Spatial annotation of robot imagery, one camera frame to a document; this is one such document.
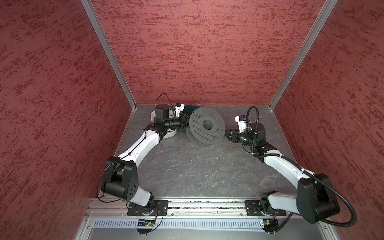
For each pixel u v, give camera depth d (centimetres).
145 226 72
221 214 73
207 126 76
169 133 97
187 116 74
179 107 76
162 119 65
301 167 47
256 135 63
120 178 43
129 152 48
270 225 71
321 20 76
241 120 74
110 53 89
